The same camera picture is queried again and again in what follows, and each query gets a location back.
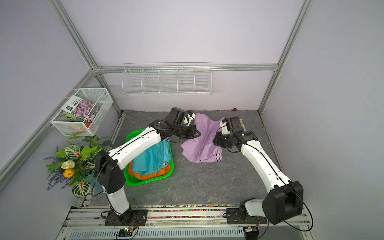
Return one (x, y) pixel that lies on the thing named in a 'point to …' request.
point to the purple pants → (203, 149)
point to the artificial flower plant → (75, 164)
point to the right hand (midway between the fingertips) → (214, 139)
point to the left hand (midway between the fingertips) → (201, 135)
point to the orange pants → (159, 172)
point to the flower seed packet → (86, 110)
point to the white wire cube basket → (71, 124)
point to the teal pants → (153, 159)
